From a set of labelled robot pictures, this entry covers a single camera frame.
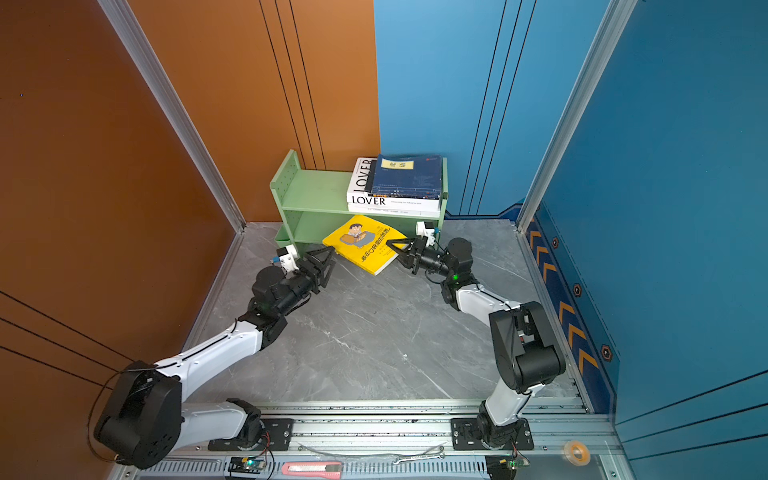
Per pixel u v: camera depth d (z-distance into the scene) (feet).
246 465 2.32
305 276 2.33
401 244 2.54
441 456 2.33
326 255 2.42
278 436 2.41
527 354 1.53
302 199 3.07
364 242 2.59
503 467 2.31
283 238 3.49
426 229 2.59
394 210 2.77
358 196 2.72
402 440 2.43
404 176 2.70
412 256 2.37
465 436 2.38
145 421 1.35
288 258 2.46
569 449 2.33
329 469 2.24
